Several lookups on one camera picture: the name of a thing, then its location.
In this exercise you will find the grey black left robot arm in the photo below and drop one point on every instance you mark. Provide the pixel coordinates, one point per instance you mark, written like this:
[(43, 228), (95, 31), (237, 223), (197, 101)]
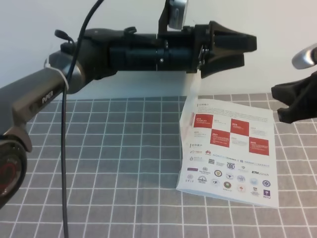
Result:
[(100, 53)]

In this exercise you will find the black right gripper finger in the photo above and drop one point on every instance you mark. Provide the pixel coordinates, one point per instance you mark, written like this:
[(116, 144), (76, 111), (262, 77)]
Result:
[(296, 111), (287, 93)]

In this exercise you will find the white product catalogue book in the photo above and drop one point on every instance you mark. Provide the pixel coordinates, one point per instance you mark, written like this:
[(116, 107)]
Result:
[(228, 152)]

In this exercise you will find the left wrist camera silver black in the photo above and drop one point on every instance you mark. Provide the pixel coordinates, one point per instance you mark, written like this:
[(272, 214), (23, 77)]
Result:
[(173, 15)]

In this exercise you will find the grey white grid tablecloth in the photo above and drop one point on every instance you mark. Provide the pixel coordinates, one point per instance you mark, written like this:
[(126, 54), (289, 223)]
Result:
[(123, 158)]

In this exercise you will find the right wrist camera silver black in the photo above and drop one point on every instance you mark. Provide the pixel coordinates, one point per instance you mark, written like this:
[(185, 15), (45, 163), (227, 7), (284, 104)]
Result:
[(306, 58)]

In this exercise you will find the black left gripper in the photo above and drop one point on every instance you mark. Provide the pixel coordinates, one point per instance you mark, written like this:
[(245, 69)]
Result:
[(196, 48)]

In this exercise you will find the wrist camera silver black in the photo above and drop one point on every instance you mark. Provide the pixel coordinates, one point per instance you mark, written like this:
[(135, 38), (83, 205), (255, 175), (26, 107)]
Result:
[(306, 58), (173, 15)]

